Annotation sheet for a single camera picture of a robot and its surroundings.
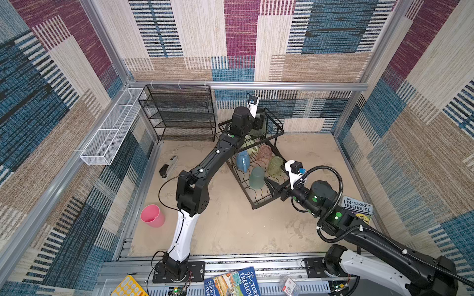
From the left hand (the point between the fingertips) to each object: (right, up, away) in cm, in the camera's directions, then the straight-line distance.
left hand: (259, 110), depth 86 cm
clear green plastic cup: (+2, -9, +11) cm, 14 cm away
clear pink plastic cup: (+5, -21, +19) cm, 29 cm away
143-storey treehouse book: (+48, -46, +1) cm, 67 cm away
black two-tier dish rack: (-2, -41, +5) cm, 42 cm away
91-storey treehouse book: (-8, -68, -17) cm, 70 cm away
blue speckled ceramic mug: (-8, -23, +9) cm, 26 cm away
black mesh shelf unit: (-44, +4, +25) cm, 51 cm away
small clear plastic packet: (+9, -69, -17) cm, 71 cm away
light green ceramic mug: (-5, -13, +5) cm, 15 cm away
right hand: (+4, -28, -15) cm, 32 cm away
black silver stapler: (-49, -29, +16) cm, 59 cm away
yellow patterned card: (-51, -70, -16) cm, 88 cm away
